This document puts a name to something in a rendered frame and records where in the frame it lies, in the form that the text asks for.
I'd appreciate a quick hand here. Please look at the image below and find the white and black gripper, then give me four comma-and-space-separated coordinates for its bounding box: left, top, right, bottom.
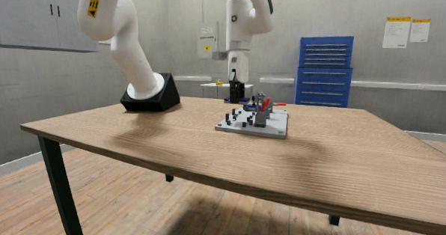
228, 51, 250, 103

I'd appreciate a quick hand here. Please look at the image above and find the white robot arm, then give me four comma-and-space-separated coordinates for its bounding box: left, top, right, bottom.
77, 0, 275, 100

